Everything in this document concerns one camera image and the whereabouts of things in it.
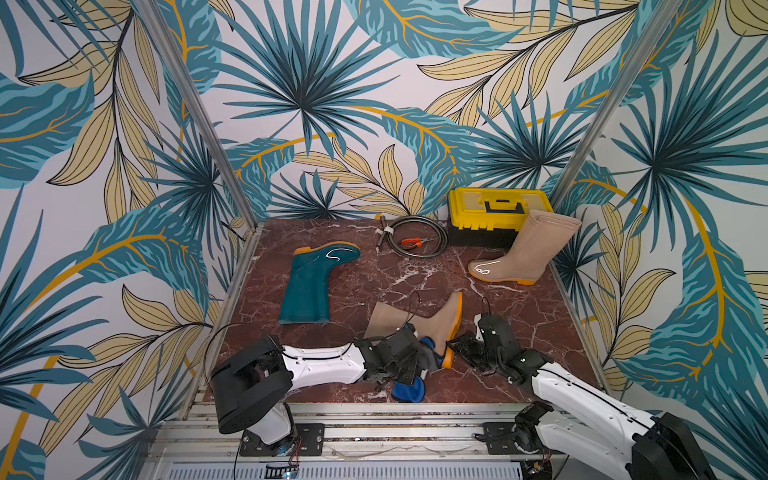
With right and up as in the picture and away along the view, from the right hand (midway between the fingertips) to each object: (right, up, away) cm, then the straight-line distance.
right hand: (449, 345), depth 84 cm
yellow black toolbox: (+18, +38, +18) cm, 46 cm away
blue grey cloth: (-7, -2, -4) cm, 8 cm away
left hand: (-11, -7, -2) cm, 14 cm away
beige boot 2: (+29, +30, +4) cm, 42 cm away
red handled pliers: (-6, +30, +29) cm, 43 cm away
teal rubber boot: (-43, +12, +11) cm, 46 cm away
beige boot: (-2, +5, +2) cm, 5 cm away
